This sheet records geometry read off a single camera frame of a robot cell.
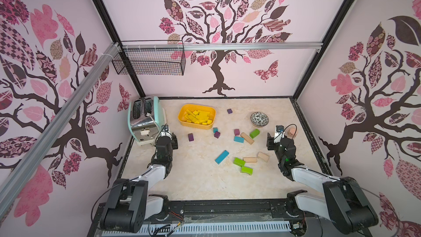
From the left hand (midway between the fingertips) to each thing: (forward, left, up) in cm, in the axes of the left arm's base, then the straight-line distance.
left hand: (170, 136), depth 90 cm
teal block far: (+2, -41, -9) cm, 42 cm away
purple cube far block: (+26, -36, -9) cm, 45 cm away
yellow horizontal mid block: (+17, -17, -6) cm, 24 cm away
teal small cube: (+9, -26, -7) cm, 28 cm away
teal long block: (-8, -29, -9) cm, 31 cm away
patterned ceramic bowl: (+17, -55, -7) cm, 58 cm away
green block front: (-17, -42, -8) cm, 46 cm away
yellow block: (+21, -18, -6) cm, 28 cm away
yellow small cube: (+14, -22, -6) cm, 26 cm away
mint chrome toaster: (+8, +13, +8) cm, 18 cm away
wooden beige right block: (-9, -52, -7) cm, 54 cm away
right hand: (0, -59, +3) cm, 59 cm away
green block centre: (-12, -38, -8) cm, 41 cm away
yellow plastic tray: (+23, -6, -7) cm, 24 cm away
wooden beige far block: (+3, -45, -8) cm, 46 cm away
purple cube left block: (+4, -10, -8) cm, 13 cm away
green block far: (+6, -50, -8) cm, 51 cm away
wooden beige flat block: (-10, -45, -9) cm, 47 cm away
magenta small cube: (+7, -39, -8) cm, 40 cm away
